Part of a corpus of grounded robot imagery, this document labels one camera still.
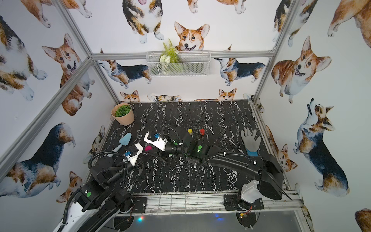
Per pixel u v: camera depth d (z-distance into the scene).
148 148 0.55
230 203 0.73
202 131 1.04
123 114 0.99
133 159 0.54
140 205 0.73
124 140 0.98
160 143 0.54
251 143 0.95
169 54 0.82
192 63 0.92
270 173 0.40
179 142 0.48
